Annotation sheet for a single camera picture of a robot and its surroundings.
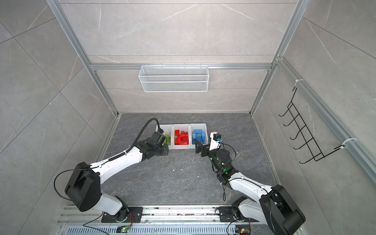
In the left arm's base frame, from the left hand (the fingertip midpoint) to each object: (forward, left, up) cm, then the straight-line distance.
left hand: (166, 145), depth 87 cm
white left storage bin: (+2, +3, +16) cm, 16 cm away
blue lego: (+9, -18, -5) cm, 21 cm away
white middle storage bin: (+18, -12, -6) cm, 23 cm away
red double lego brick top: (+15, -6, -7) cm, 18 cm away
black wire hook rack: (-14, -67, +23) cm, 72 cm away
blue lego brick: (+17, -22, -10) cm, 29 cm away
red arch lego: (+9, -10, -6) cm, 14 cm away
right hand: (-1, -21, +10) cm, 23 cm away
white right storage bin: (+19, -21, -6) cm, 29 cm away
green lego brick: (-7, -3, +16) cm, 18 cm away
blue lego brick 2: (+9, -24, -5) cm, 26 cm away
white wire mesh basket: (+43, -5, +19) cm, 47 cm away
